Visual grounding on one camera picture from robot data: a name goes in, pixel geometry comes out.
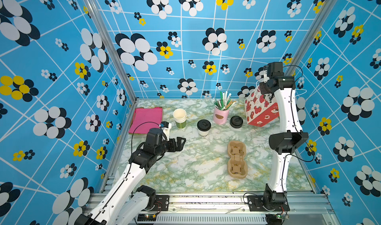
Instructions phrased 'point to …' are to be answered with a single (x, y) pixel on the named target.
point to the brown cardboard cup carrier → (237, 165)
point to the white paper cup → (203, 134)
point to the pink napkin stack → (145, 119)
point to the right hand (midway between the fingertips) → (272, 85)
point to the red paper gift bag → (260, 109)
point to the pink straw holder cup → (220, 117)
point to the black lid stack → (236, 122)
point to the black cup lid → (204, 125)
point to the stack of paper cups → (180, 116)
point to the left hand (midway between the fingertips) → (180, 138)
